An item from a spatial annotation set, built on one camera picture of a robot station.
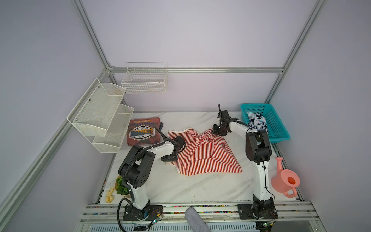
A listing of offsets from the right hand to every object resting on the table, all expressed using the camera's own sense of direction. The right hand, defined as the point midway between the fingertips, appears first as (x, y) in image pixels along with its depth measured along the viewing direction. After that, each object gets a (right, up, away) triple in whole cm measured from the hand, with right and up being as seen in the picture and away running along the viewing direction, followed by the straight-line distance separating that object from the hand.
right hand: (213, 131), depth 106 cm
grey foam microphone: (-15, -42, -37) cm, 58 cm away
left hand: (-33, -17, -14) cm, 40 cm away
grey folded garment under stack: (-40, +5, +5) cm, 40 cm away
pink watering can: (+33, -24, -31) cm, 51 cm away
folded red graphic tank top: (-52, 0, -5) cm, 53 cm away
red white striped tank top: (-6, -15, -10) cm, 19 cm away
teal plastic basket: (+46, -1, -4) cm, 46 cm away
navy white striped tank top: (+36, +7, +5) cm, 37 cm away
